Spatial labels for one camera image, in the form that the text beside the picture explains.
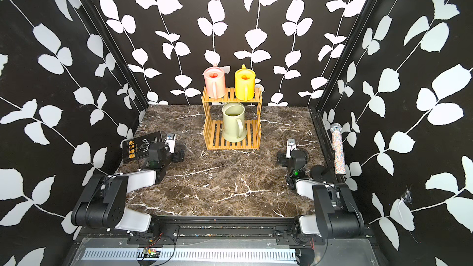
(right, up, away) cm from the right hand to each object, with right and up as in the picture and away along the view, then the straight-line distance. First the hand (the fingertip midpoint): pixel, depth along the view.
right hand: (289, 145), depth 92 cm
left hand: (-59, +2, +1) cm, 60 cm away
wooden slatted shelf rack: (-42, +13, +19) cm, 48 cm away
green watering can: (-29, +13, -2) cm, 32 cm away
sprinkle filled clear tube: (+16, -2, -18) cm, 24 cm away
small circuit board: (-60, -40, -22) cm, 75 cm away
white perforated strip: (-44, -40, -22) cm, 63 cm away
